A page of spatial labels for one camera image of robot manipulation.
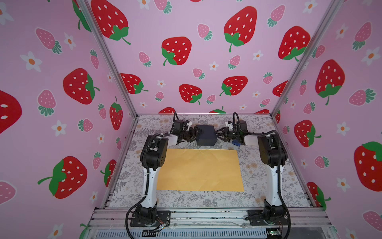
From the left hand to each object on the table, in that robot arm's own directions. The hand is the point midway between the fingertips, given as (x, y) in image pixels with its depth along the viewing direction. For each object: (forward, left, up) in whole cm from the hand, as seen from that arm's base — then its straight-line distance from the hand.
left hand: (202, 134), depth 102 cm
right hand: (-1, -8, 0) cm, 8 cm away
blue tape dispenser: (-12, -20, +7) cm, 24 cm away
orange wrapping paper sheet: (-24, -1, -6) cm, 24 cm away
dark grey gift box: (-4, -4, +2) cm, 6 cm away
